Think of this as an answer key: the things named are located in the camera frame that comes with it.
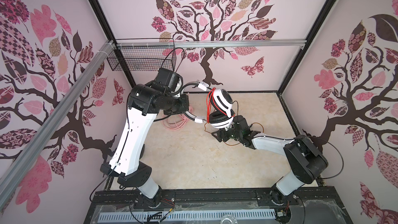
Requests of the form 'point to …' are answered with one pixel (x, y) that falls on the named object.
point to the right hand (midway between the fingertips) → (216, 128)
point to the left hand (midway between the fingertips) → (186, 110)
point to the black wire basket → (144, 54)
